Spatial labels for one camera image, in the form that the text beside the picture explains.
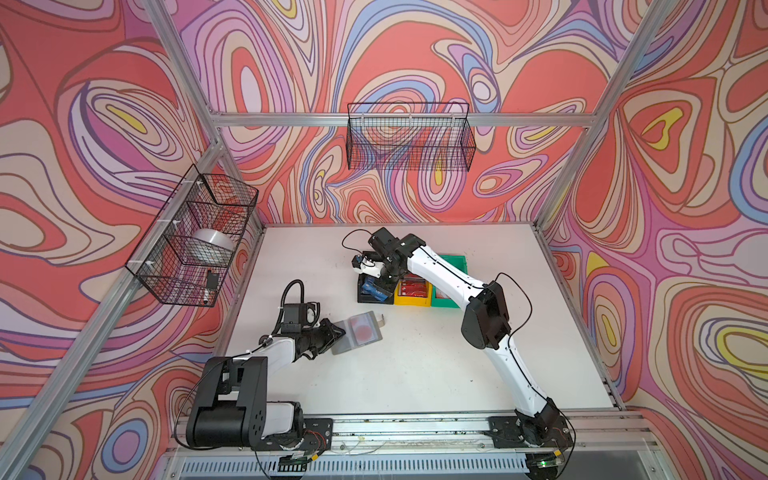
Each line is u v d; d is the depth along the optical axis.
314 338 0.77
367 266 0.82
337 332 0.88
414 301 0.94
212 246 0.70
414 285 1.01
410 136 0.96
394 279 0.81
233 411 0.43
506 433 0.73
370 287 0.90
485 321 0.59
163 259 0.68
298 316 0.72
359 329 0.91
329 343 0.80
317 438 0.72
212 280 0.73
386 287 0.82
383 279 0.82
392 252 0.69
